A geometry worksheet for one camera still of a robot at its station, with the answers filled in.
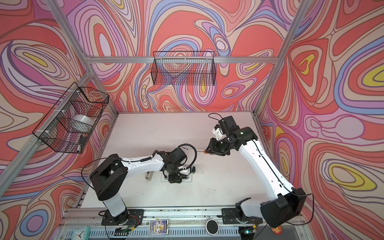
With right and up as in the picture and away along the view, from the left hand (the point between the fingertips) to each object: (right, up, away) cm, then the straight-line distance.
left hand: (181, 175), depth 88 cm
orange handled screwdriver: (+13, +17, -15) cm, 26 cm away
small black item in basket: (-49, +22, -13) cm, 55 cm away
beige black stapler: (-19, +1, -3) cm, 19 cm away
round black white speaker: (+16, -18, -19) cm, 31 cm away
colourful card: (-9, -19, -18) cm, 28 cm away
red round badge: (+47, -21, -17) cm, 55 cm away
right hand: (+16, +15, -15) cm, 26 cm away
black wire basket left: (-54, +30, -16) cm, 64 cm away
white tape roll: (-46, +31, -18) cm, 58 cm away
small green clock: (-45, -21, -20) cm, 53 cm away
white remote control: (+2, -1, -3) cm, 4 cm away
